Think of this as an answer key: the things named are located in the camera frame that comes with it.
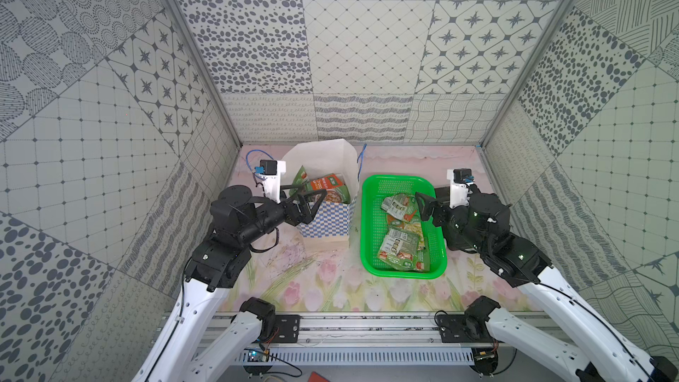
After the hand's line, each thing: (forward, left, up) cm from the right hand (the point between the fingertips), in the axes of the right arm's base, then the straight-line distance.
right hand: (432, 195), depth 70 cm
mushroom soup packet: (+4, 0, -27) cm, 27 cm away
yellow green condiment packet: (+17, +41, -14) cm, 47 cm away
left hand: (-4, +31, +10) cm, 33 cm away
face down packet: (-5, +5, -25) cm, 26 cm away
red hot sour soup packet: (+19, +29, -19) cm, 40 cm away
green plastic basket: (+19, +13, -24) cm, 33 cm away
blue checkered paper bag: (+21, +30, -12) cm, 38 cm away
